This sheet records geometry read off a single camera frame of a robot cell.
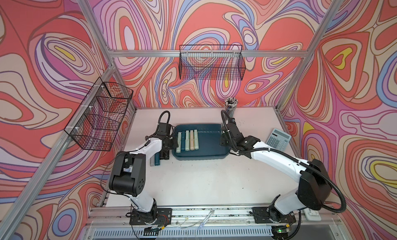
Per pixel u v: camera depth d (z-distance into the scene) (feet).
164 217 2.37
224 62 3.15
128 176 1.51
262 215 2.42
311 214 2.36
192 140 3.15
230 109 3.34
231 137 2.03
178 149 3.04
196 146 3.08
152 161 2.92
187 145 3.12
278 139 3.24
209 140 3.24
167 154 3.04
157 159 2.95
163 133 2.46
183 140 3.14
